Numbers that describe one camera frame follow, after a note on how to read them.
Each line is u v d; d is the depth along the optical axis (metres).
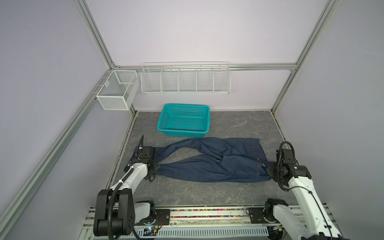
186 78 0.98
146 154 0.70
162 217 0.74
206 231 0.71
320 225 0.40
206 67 0.92
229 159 0.85
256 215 0.74
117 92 0.97
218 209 0.77
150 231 0.72
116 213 0.41
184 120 1.15
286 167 0.56
